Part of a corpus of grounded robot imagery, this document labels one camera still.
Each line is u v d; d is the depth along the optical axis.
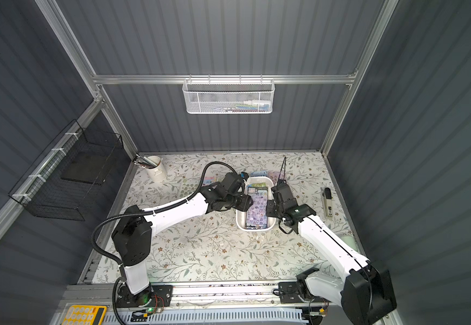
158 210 0.51
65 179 0.73
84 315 0.69
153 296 0.72
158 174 1.02
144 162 1.02
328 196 0.96
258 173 1.11
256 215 0.85
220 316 0.77
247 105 0.93
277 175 1.11
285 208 0.62
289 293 0.73
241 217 0.86
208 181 1.08
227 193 0.66
